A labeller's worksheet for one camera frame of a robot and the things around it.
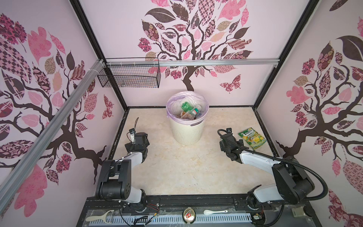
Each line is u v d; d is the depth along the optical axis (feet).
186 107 3.02
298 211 2.21
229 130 2.62
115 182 1.44
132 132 2.61
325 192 1.29
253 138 3.21
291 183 1.41
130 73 3.11
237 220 2.29
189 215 2.03
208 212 2.35
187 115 2.95
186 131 2.74
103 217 2.25
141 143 2.35
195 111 2.87
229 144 2.28
